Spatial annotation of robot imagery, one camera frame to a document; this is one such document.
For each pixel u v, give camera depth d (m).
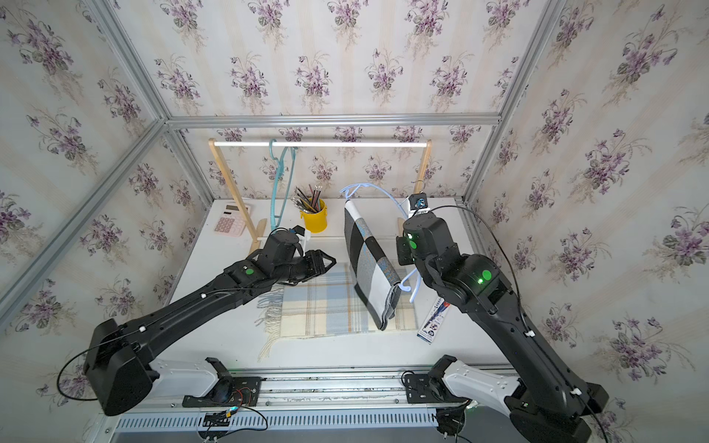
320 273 0.67
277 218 0.80
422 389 0.73
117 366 0.38
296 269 0.64
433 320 0.84
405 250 0.55
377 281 0.65
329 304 0.88
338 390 0.75
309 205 1.05
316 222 1.10
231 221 1.11
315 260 0.67
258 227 1.08
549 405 0.36
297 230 0.72
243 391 0.73
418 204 0.51
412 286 0.57
